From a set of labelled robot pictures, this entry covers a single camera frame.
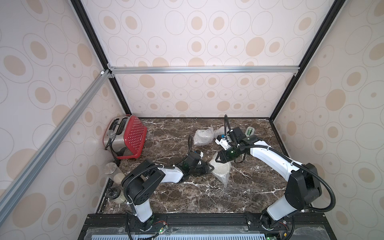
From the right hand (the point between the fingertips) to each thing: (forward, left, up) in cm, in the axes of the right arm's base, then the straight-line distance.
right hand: (223, 157), depth 84 cm
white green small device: (+27, -21, -7) cm, 35 cm away
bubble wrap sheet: (-5, +1, -6) cm, 8 cm away
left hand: (-5, +4, -6) cm, 8 cm away
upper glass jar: (-12, +59, +4) cm, 60 cm away
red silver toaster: (+8, +58, +7) cm, 59 cm away
